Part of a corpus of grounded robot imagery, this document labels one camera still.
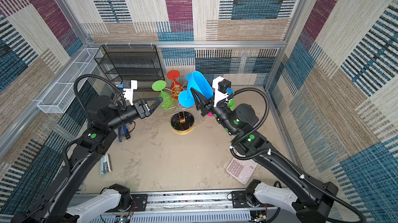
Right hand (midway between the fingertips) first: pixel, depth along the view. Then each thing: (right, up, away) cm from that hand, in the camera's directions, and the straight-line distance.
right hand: (198, 87), depth 56 cm
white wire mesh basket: (-64, -2, +17) cm, 66 cm away
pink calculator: (+22, -40, +26) cm, 52 cm away
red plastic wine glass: (-11, +2, +23) cm, 25 cm away
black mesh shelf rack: (-42, +22, +52) cm, 70 cm away
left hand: (-14, -3, +4) cm, 15 cm away
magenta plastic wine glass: (+7, -13, +50) cm, 52 cm away
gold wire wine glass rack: (-11, -18, +45) cm, 49 cm away
